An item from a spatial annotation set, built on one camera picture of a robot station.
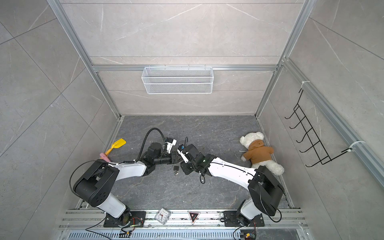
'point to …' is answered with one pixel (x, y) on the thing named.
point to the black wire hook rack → (317, 147)
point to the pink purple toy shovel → (104, 156)
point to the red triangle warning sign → (193, 216)
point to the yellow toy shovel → (117, 144)
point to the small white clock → (162, 216)
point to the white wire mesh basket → (177, 80)
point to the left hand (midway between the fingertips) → (186, 154)
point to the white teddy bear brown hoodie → (259, 153)
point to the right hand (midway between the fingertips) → (183, 163)
